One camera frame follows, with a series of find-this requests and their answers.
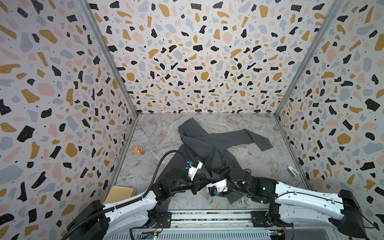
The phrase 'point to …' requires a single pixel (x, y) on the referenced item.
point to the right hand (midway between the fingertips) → (212, 171)
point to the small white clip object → (292, 171)
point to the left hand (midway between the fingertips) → (210, 181)
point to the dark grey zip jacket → (212, 149)
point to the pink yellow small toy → (137, 150)
